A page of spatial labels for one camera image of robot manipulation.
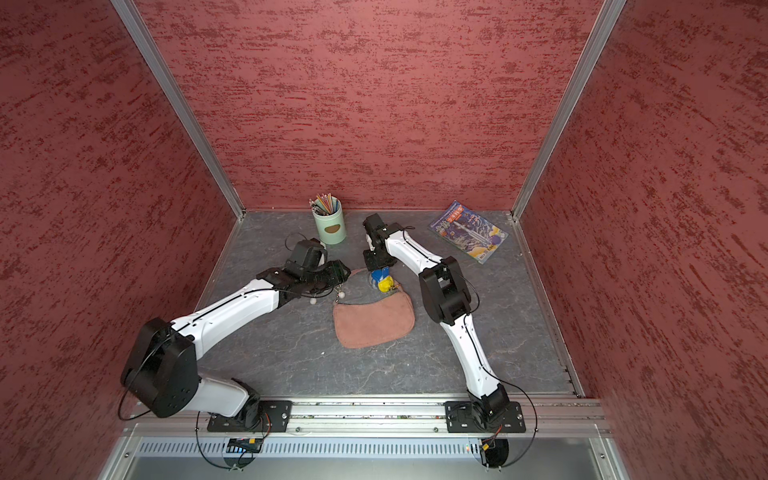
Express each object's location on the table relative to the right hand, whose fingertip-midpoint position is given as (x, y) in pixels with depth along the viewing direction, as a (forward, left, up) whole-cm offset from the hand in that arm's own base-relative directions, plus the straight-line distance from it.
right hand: (376, 268), depth 102 cm
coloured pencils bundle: (+20, +19, +12) cm, 30 cm away
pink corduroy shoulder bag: (-18, +3, +1) cm, 18 cm away
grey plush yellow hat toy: (-7, -2, +4) cm, 8 cm away
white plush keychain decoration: (-10, +11, -1) cm, 15 cm away
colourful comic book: (+17, -36, -1) cm, 40 cm away
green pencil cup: (+12, +16, +8) cm, 21 cm away
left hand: (-11, +9, +11) cm, 18 cm away
